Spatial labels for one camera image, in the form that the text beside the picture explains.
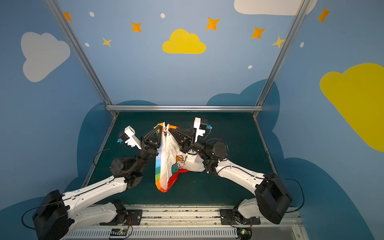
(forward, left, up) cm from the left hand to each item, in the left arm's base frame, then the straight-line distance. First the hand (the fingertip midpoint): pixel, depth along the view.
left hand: (158, 125), depth 55 cm
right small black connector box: (-29, -40, -48) cm, 69 cm away
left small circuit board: (-29, +23, -48) cm, 61 cm away
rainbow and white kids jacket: (-6, -4, -14) cm, 16 cm away
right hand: (-1, -5, -1) cm, 5 cm away
